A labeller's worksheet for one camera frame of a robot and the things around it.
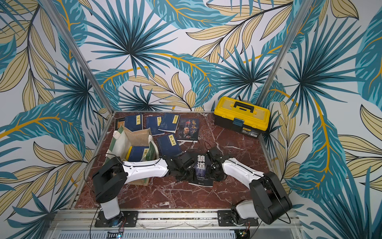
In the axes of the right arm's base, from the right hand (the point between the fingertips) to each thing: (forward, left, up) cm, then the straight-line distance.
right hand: (208, 177), depth 87 cm
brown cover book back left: (+42, +61, +2) cm, 74 cm away
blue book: (+14, +42, +6) cm, 45 cm away
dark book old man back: (+34, +11, +1) cm, 35 cm away
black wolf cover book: (0, +4, +1) cm, 4 cm away
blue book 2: (+41, +51, +2) cm, 66 cm away
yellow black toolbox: (+31, -27, +16) cm, 44 cm away
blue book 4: (+41, +24, +3) cm, 48 cm away
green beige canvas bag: (+19, +47, +16) cm, 53 cm away
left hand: (-3, +9, +3) cm, 10 cm away
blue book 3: (+41, +36, +2) cm, 55 cm away
